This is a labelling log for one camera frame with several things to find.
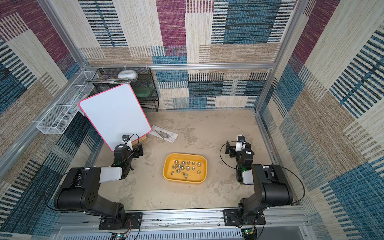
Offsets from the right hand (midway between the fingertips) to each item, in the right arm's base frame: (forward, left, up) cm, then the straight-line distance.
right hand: (237, 139), depth 91 cm
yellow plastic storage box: (-14, +31, -9) cm, 35 cm away
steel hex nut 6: (-14, +29, -9) cm, 34 cm away
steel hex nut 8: (-15, +35, -10) cm, 39 cm away
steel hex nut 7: (-14, +26, -10) cm, 31 cm away
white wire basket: (-2, +90, +24) cm, 93 cm away
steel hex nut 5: (-12, +35, -10) cm, 38 cm away
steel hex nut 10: (-16, +23, -10) cm, 30 cm away
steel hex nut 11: (-16, +39, -10) cm, 43 cm away
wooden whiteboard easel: (+5, +59, -5) cm, 60 cm away
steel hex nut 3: (-10, +29, -9) cm, 32 cm away
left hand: (0, +64, -3) cm, 64 cm away
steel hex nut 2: (-11, +32, -9) cm, 35 cm away
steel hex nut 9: (-18, +31, -9) cm, 37 cm away
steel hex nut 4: (-10, +27, -9) cm, 30 cm away
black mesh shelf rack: (+39, +62, +17) cm, 75 cm away
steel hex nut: (-10, +36, -9) cm, 39 cm away
